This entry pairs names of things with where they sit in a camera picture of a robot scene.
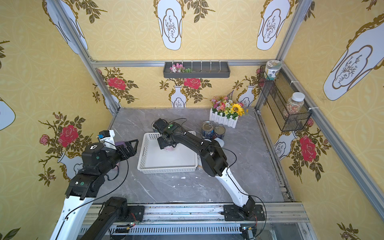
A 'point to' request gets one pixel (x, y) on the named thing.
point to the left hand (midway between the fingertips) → (125, 142)
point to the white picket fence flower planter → (223, 111)
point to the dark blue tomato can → (219, 131)
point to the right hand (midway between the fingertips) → (171, 138)
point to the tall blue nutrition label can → (207, 130)
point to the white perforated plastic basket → (174, 159)
